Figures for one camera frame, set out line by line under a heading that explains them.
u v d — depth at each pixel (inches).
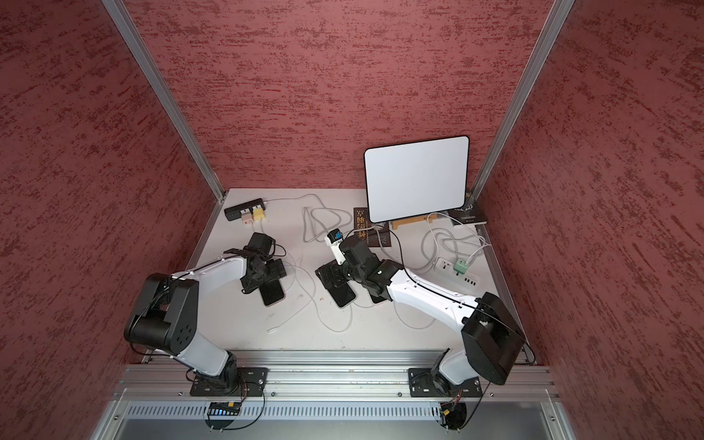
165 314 17.9
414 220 41.9
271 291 34.9
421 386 28.7
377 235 41.7
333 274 27.4
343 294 35.0
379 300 34.7
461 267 36.1
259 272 30.6
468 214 44.8
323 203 46.3
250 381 29.1
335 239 27.9
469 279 36.2
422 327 33.5
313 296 35.6
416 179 41.8
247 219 43.2
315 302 35.3
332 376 30.3
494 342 16.5
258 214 44.3
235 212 43.3
